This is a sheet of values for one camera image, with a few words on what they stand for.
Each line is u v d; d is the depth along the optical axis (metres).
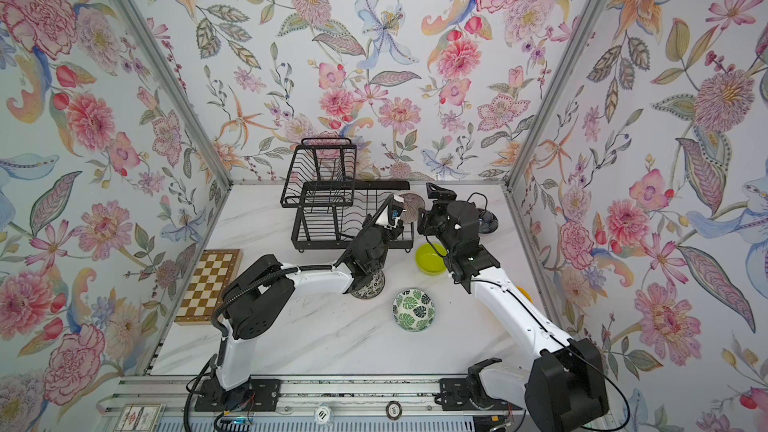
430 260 0.96
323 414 0.67
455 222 0.57
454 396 0.73
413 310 0.88
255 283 0.52
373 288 0.90
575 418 0.40
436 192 0.70
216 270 0.93
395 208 0.70
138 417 0.70
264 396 0.75
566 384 0.40
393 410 0.72
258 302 0.51
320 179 1.12
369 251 0.66
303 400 0.74
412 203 0.86
